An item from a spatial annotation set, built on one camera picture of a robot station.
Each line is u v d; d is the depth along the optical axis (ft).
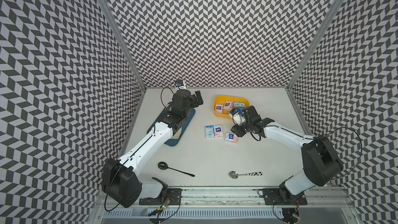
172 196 2.41
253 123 2.23
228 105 3.35
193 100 1.97
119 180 1.27
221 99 3.49
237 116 2.63
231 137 2.97
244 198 2.44
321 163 1.44
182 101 1.81
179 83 2.16
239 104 3.37
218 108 3.41
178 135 2.98
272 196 2.43
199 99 2.32
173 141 2.94
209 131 3.05
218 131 3.06
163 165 2.65
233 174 2.57
